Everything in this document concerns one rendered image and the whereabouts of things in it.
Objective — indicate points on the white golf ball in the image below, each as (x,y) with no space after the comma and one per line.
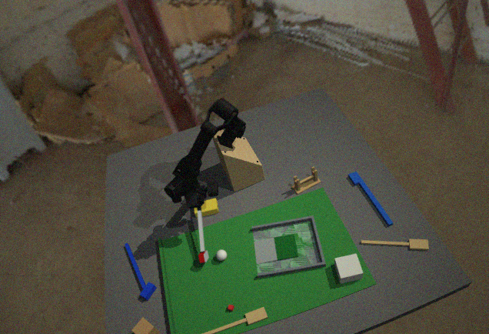
(221,254)

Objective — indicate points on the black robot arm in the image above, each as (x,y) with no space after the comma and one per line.
(191,163)

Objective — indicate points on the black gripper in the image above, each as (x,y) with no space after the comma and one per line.
(211,189)

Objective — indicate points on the green putting mat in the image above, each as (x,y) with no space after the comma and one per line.
(200,292)

